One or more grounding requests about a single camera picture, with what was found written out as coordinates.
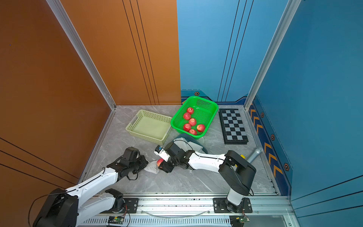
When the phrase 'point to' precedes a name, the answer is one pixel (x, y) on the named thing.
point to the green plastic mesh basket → (194, 117)
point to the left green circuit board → (116, 220)
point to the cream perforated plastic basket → (150, 126)
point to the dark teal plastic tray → (189, 138)
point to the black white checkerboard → (232, 126)
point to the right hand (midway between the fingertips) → (162, 163)
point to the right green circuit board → (237, 221)
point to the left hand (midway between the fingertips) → (150, 159)
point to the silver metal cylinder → (257, 152)
